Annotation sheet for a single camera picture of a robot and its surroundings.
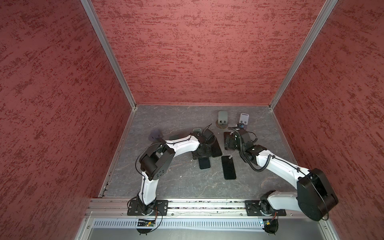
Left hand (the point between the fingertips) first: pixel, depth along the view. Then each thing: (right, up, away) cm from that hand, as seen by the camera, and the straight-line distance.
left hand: (204, 158), depth 91 cm
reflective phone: (+8, +4, +7) cm, 11 cm away
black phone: (0, -1, -4) cm, 5 cm away
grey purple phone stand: (-34, +13, +11) cm, 38 cm away
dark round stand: (-4, +17, +3) cm, 18 cm away
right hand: (+16, +11, -3) cm, 20 cm away
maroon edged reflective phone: (+14, -5, -4) cm, 16 cm away
